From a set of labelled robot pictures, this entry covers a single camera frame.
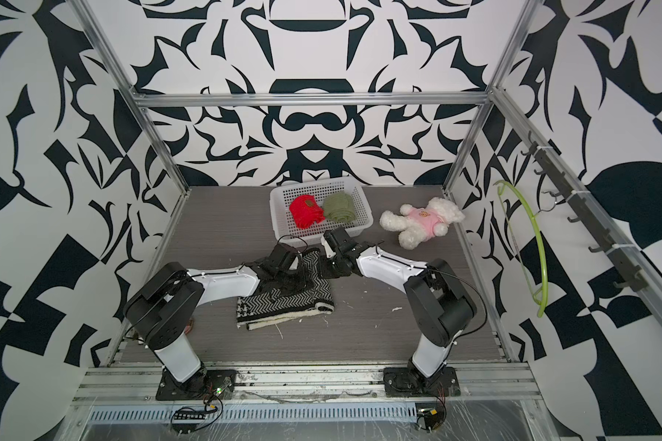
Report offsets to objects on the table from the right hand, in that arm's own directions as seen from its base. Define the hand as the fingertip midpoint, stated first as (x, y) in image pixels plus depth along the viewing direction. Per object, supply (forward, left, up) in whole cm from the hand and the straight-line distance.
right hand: (318, 266), depth 90 cm
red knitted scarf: (+24, +6, 0) cm, 24 cm away
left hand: (-3, +1, -3) cm, 4 cm away
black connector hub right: (-39, -29, -9) cm, 50 cm away
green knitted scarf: (+24, -7, +1) cm, 25 cm away
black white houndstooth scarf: (-12, +16, -3) cm, 20 cm away
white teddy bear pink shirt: (+16, -35, +1) cm, 39 cm away
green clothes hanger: (-20, -53, +17) cm, 59 cm away
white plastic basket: (+20, +14, -6) cm, 25 cm away
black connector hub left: (-39, +33, -8) cm, 51 cm away
